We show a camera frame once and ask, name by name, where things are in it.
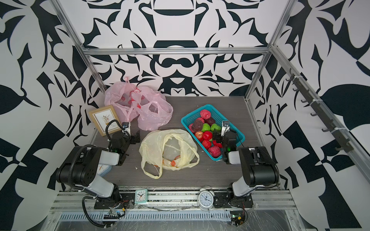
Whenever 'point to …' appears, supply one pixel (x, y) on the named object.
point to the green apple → (206, 127)
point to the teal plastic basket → (190, 118)
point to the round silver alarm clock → (205, 198)
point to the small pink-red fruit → (190, 127)
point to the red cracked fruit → (199, 135)
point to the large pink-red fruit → (204, 114)
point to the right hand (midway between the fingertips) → (222, 127)
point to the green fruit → (214, 126)
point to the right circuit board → (237, 217)
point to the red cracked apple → (206, 144)
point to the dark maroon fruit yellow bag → (197, 125)
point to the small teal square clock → (141, 196)
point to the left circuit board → (112, 214)
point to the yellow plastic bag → (168, 149)
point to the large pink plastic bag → (125, 97)
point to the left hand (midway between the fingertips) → (129, 128)
